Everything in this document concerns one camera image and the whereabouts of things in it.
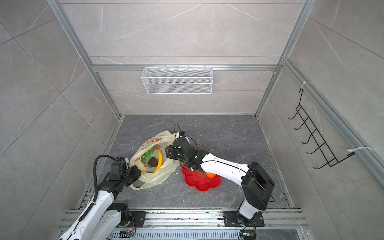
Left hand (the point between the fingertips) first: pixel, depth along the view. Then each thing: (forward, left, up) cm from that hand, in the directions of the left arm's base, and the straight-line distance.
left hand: (141, 167), depth 85 cm
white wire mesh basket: (+52, -21, +23) cm, 61 cm away
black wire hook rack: (-6, -88, +26) cm, 92 cm away
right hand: (+4, -16, +11) cm, 20 cm away
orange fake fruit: (-6, -40, -2) cm, 41 cm away
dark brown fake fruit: (+4, -6, -3) cm, 8 cm away
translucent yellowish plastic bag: (-8, -6, +1) cm, 9 cm away
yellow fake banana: (+5, -10, -4) cm, 12 cm away
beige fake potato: (+1, -1, -2) cm, 2 cm away
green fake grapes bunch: (+10, -1, -3) cm, 11 cm away
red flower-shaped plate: (-7, -34, -6) cm, 35 cm away
